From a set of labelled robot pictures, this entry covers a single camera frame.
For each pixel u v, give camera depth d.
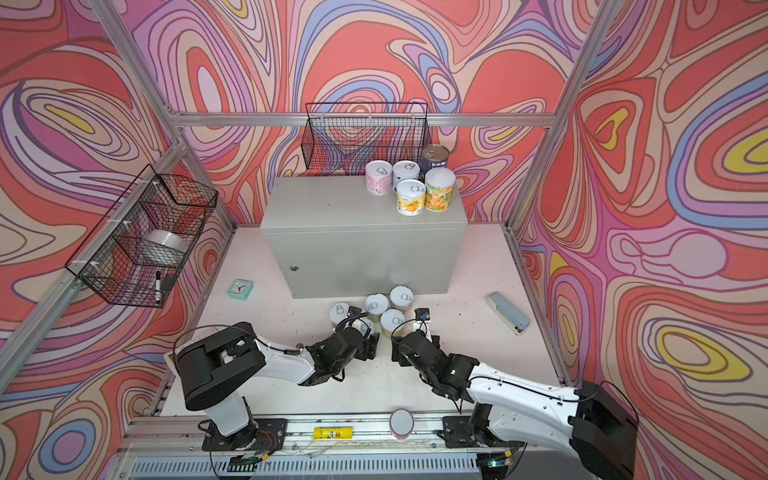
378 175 0.77
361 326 0.77
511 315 0.90
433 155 0.74
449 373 0.58
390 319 0.88
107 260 0.67
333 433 0.72
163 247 0.70
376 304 0.91
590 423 0.41
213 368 0.47
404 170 0.78
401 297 0.93
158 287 0.72
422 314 0.72
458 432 0.74
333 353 0.69
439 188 0.70
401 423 0.71
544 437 0.52
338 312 0.89
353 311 0.80
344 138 0.93
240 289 0.98
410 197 0.72
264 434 0.73
